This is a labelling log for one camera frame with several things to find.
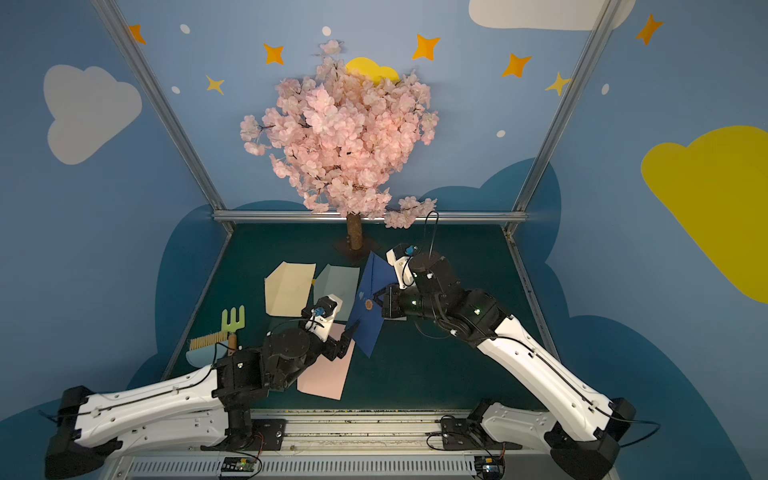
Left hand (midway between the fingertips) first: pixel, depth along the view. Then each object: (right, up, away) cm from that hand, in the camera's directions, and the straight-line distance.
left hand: (344, 310), depth 68 cm
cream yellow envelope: (-25, +1, +36) cm, 44 cm away
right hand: (+8, +4, -3) cm, 9 cm away
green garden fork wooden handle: (-40, -10, +25) cm, 48 cm away
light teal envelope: (-7, +3, +40) cm, 40 cm away
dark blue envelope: (+6, 0, -1) cm, 6 cm away
